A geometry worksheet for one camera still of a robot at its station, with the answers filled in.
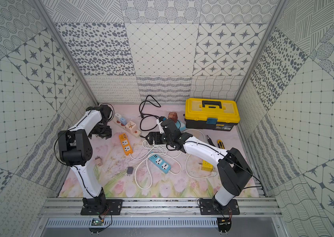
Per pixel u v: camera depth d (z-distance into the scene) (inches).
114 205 29.4
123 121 40.6
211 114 36.0
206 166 32.8
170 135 25.2
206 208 28.8
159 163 33.8
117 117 39.8
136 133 39.7
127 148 36.5
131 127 37.6
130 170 33.9
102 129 32.2
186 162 35.4
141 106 46.6
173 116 40.3
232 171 17.3
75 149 21.0
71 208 29.6
